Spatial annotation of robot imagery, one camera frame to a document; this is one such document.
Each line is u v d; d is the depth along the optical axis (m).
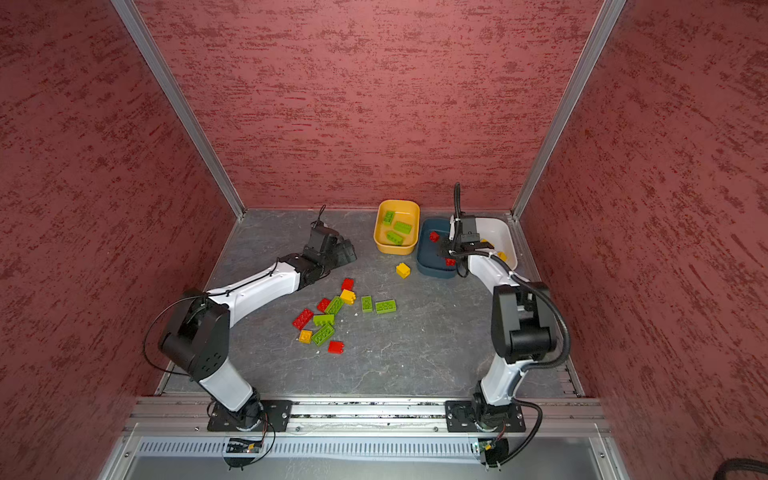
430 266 0.98
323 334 0.87
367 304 0.93
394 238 1.10
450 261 1.03
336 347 0.86
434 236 1.10
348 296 0.94
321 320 0.88
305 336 0.87
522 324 0.48
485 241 0.71
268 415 0.74
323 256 0.70
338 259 0.83
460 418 0.74
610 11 0.71
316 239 0.70
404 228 1.17
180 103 0.88
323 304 0.92
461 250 0.71
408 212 1.19
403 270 1.01
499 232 1.10
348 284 1.00
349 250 0.83
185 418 0.76
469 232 0.75
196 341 0.45
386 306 0.93
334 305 0.92
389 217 1.17
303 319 0.90
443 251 1.00
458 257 0.70
